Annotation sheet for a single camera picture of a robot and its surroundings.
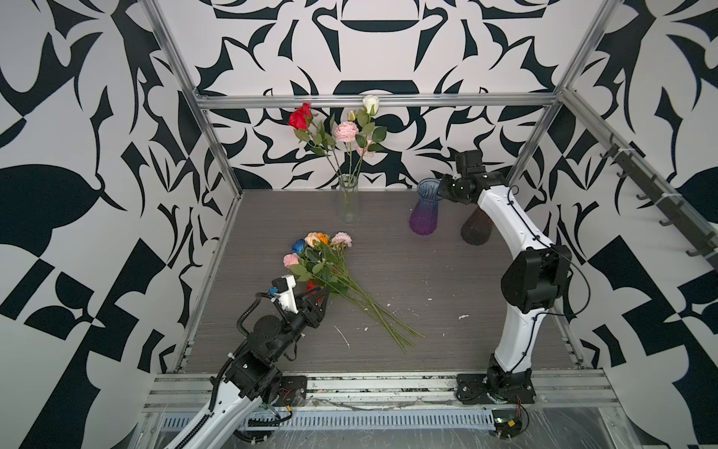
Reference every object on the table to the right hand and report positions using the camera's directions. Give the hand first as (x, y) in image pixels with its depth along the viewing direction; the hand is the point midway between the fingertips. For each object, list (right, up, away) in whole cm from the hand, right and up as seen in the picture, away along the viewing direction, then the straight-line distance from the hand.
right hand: (445, 184), depth 91 cm
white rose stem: (-23, +15, -3) cm, 28 cm away
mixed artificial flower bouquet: (-40, -25, +3) cm, 48 cm away
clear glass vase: (-32, -4, +13) cm, 34 cm away
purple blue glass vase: (-3, -8, +13) cm, 16 cm away
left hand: (-36, -28, -17) cm, 49 cm away
